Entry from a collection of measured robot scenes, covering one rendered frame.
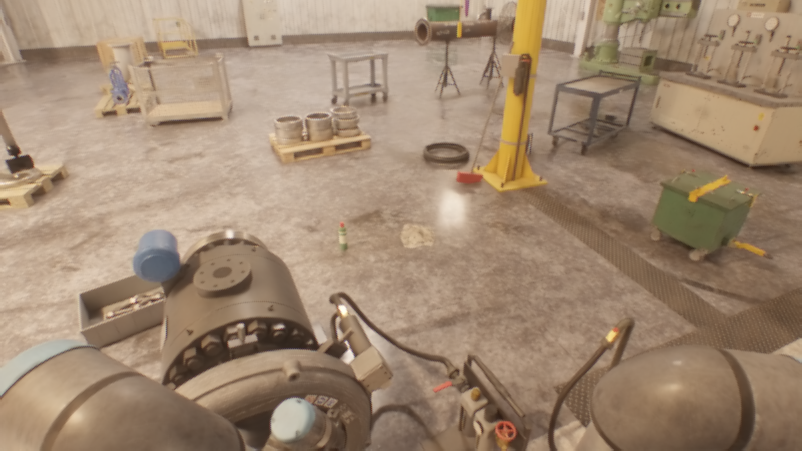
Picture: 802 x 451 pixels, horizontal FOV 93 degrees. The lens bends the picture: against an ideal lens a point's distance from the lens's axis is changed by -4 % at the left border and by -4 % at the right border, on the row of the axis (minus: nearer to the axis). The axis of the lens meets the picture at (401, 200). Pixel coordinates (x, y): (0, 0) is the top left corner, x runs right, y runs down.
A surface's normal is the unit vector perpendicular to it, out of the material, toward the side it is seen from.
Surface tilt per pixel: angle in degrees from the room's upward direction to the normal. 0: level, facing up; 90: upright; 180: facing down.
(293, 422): 20
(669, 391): 48
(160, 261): 90
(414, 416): 0
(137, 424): 30
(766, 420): 54
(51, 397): 15
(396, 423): 0
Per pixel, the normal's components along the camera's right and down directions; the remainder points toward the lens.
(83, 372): 0.11, -0.96
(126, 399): 0.34, -0.89
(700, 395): -0.47, -0.40
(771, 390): -0.07, -0.61
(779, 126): 0.18, 0.47
